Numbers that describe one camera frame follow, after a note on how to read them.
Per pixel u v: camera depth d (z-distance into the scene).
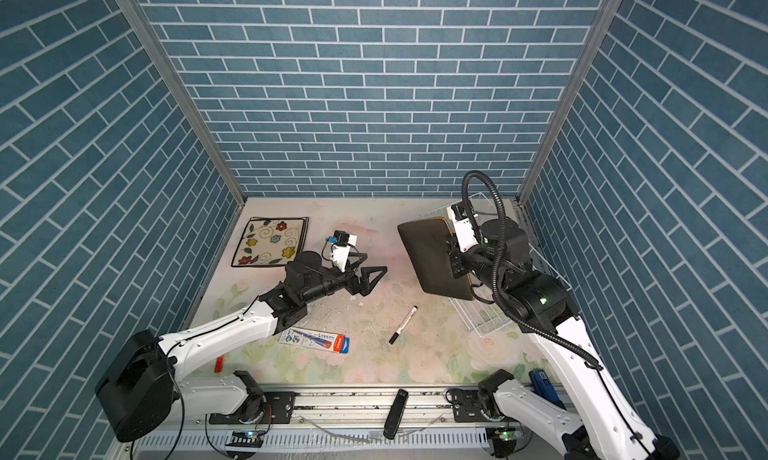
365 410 0.75
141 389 0.40
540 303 0.41
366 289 0.68
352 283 0.67
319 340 0.84
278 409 0.74
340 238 0.66
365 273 0.66
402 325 0.87
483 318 0.87
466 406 0.74
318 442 0.77
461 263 0.56
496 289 0.43
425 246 0.76
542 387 0.74
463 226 0.53
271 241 1.04
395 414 0.72
